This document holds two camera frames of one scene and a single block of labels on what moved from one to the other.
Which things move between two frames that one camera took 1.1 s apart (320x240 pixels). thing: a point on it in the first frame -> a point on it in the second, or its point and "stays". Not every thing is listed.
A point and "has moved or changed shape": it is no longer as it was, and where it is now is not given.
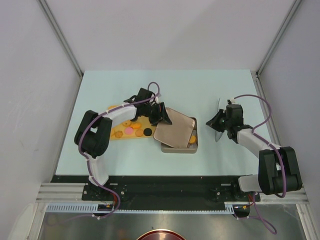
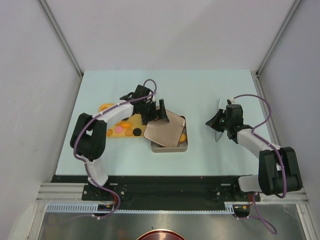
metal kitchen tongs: x=218 y=135 stays
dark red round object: x=161 y=234 stays
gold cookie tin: x=191 y=148 -> x=181 y=147
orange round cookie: x=139 y=133 -> x=128 y=132
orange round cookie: x=193 y=139 -> x=183 y=138
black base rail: x=163 y=193 stays
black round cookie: x=147 y=131 -> x=137 y=132
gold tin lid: x=177 y=134 has moved or changed shape
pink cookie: x=129 y=130 -> x=118 y=129
